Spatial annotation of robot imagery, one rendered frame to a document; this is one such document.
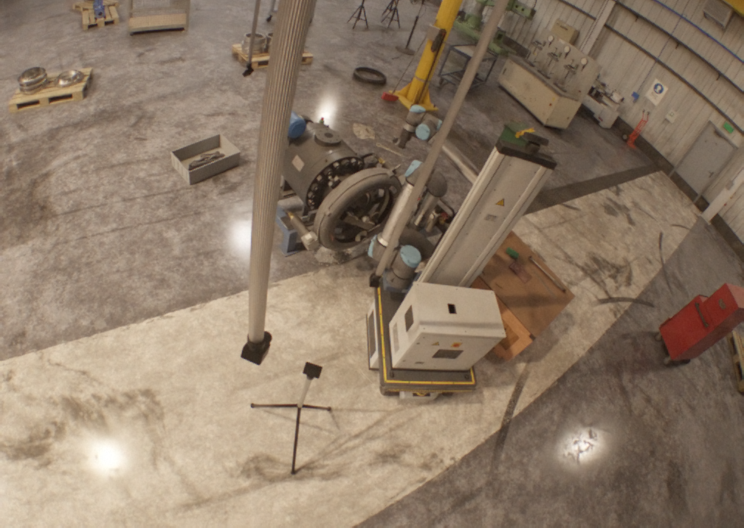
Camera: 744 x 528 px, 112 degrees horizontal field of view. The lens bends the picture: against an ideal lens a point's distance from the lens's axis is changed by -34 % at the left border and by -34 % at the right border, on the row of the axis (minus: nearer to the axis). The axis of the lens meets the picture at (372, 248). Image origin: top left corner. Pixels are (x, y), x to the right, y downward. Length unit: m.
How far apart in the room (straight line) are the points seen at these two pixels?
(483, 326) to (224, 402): 1.71
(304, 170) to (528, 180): 1.65
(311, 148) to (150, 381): 2.05
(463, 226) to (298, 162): 1.43
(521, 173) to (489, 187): 0.18
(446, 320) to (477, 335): 0.20
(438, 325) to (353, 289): 1.19
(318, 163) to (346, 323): 1.22
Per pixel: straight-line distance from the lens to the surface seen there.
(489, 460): 2.97
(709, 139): 12.13
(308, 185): 2.83
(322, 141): 2.91
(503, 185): 1.95
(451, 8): 5.85
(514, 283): 3.23
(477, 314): 2.29
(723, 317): 4.76
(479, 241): 2.20
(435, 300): 2.21
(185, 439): 2.57
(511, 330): 3.13
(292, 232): 3.07
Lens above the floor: 2.48
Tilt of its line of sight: 46 degrees down
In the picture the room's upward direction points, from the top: 23 degrees clockwise
